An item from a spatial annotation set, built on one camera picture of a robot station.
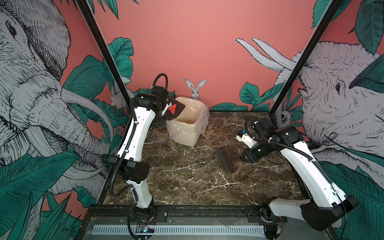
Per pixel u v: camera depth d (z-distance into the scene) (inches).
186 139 37.6
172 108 32.3
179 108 33.0
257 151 22.5
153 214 28.7
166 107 27.8
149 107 19.3
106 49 33.4
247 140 24.8
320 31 30.1
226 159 30.3
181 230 27.6
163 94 23.7
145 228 27.6
